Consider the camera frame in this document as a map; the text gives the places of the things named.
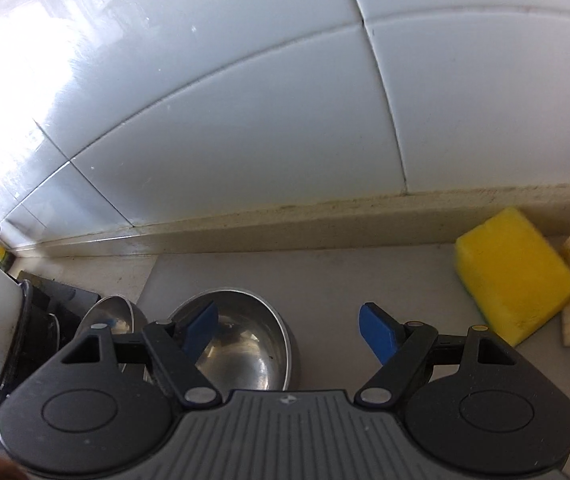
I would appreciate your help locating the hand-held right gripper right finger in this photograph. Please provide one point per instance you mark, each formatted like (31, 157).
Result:
(377, 335)

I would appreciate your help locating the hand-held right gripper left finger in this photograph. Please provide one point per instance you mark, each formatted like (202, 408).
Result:
(200, 330)

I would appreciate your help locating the stainless steel bowl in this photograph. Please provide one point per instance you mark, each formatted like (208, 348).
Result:
(245, 345)
(110, 312)

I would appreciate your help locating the grey counter mat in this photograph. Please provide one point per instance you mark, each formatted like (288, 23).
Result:
(315, 280)

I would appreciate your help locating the yellow sponge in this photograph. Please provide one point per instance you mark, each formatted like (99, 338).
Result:
(515, 270)

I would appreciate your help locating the black glass gas stove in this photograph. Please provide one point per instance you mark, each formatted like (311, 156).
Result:
(50, 300)

